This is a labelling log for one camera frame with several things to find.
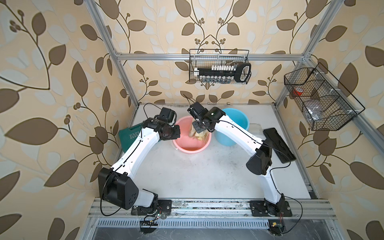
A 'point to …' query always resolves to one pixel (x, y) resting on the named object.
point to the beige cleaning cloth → (201, 135)
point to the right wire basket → (326, 103)
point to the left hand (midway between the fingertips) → (174, 132)
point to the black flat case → (278, 145)
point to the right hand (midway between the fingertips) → (201, 123)
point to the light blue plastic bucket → (239, 117)
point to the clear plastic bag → (315, 113)
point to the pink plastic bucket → (187, 144)
